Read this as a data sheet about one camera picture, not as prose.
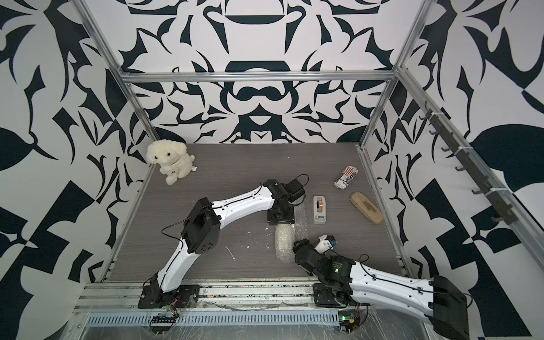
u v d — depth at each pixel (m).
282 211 0.74
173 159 0.94
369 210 0.92
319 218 0.89
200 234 0.53
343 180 1.02
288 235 0.82
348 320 0.70
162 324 0.73
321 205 0.91
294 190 0.71
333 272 0.59
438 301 0.46
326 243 0.76
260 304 0.73
